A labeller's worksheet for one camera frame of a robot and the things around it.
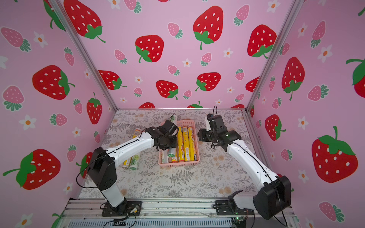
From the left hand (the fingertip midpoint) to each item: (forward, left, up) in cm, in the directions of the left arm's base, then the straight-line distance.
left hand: (177, 144), depth 87 cm
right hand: (+3, -18, +9) cm, 20 cm away
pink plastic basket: (+32, -9, -17) cm, 37 cm away
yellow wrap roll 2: (+5, -5, -7) cm, 10 cm away
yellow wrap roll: (-2, 0, -6) cm, 7 cm away
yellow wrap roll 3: (+12, -8, -8) cm, 17 cm away
